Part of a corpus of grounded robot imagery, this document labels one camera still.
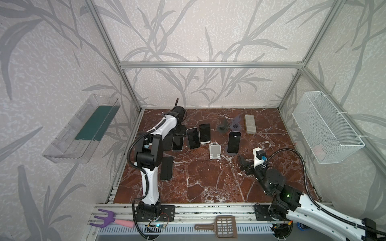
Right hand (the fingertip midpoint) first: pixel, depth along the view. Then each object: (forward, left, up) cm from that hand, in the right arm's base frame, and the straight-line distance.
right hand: (246, 152), depth 74 cm
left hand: (+22, +38, -14) cm, 46 cm away
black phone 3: (+19, +20, -10) cm, 30 cm away
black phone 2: (+17, +28, -10) cm, 34 cm away
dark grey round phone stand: (+31, -2, -18) cm, 36 cm away
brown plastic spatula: (-29, +11, -20) cm, 37 cm away
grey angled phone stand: (+30, +7, -16) cm, 35 cm away
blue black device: (-29, -25, -19) cm, 43 cm away
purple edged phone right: (+11, +3, -9) cm, 15 cm away
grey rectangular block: (+32, -13, -18) cm, 39 cm away
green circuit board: (-28, +44, -19) cm, 56 cm away
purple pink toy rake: (-26, +67, -19) cm, 74 cm away
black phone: (0, +44, -21) cm, 48 cm away
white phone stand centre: (+9, +14, -15) cm, 23 cm away
